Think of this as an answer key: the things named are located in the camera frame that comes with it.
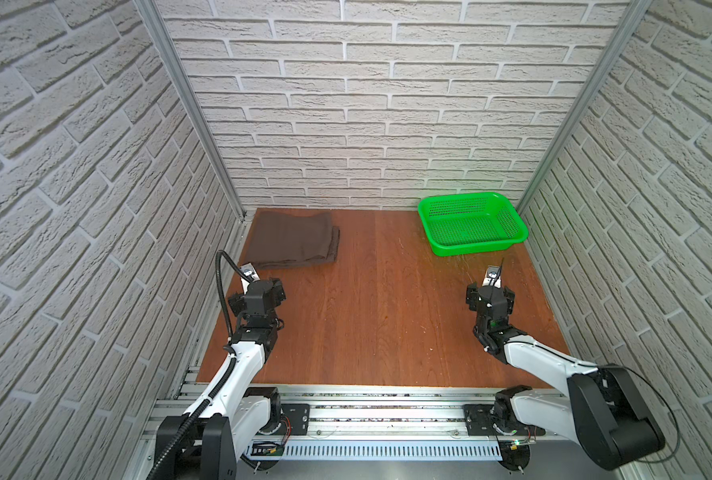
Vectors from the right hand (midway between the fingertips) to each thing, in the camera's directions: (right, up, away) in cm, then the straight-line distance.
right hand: (489, 283), depth 88 cm
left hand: (-70, +1, -5) cm, 70 cm away
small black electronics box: (-62, -39, -16) cm, 75 cm away
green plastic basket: (+5, +20, +30) cm, 36 cm away
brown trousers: (-70, +14, +22) cm, 75 cm away
